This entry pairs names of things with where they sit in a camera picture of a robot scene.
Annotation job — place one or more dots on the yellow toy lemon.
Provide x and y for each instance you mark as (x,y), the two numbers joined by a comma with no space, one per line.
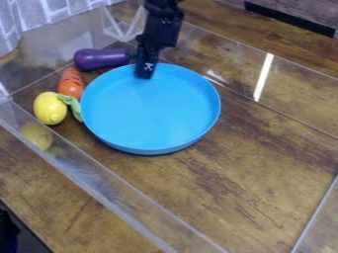
(50,108)

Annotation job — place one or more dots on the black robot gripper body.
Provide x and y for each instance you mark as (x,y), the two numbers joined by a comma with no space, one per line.
(162,25)

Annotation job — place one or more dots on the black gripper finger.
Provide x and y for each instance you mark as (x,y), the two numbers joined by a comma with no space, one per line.
(147,61)

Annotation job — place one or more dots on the orange toy carrot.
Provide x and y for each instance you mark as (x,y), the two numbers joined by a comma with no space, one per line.
(70,89)

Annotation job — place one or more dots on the clear acrylic enclosure wall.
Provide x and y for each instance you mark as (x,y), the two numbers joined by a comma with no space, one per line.
(251,190)

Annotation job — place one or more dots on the blue round plastic tray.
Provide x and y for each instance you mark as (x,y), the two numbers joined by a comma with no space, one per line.
(150,116)

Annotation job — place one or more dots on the purple toy eggplant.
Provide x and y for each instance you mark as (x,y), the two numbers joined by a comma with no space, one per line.
(90,58)

